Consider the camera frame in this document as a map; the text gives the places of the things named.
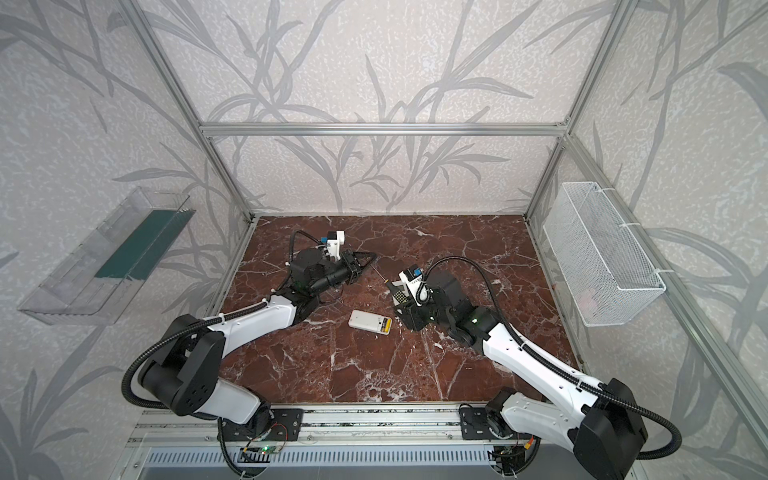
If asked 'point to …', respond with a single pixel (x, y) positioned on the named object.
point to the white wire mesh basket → (610, 278)
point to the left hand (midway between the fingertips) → (381, 249)
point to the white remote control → (370, 322)
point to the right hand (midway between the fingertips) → (402, 294)
